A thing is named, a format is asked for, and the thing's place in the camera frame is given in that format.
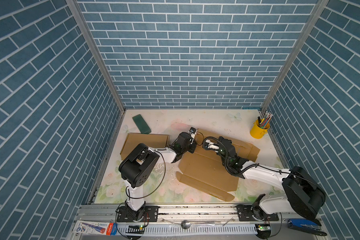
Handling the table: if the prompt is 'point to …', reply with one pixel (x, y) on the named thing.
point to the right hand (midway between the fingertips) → (222, 134)
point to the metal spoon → (186, 224)
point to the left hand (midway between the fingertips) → (194, 140)
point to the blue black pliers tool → (306, 225)
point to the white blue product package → (96, 228)
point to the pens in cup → (264, 122)
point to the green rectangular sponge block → (141, 124)
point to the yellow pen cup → (257, 132)
